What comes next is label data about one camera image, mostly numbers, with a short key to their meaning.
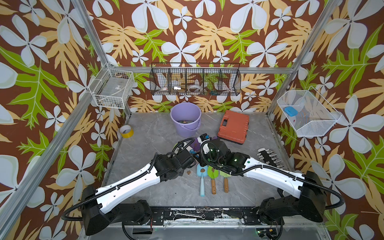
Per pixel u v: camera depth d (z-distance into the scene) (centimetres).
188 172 90
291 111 86
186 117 111
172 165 50
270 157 95
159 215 75
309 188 43
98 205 39
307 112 83
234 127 104
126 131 110
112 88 86
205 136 68
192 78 97
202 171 90
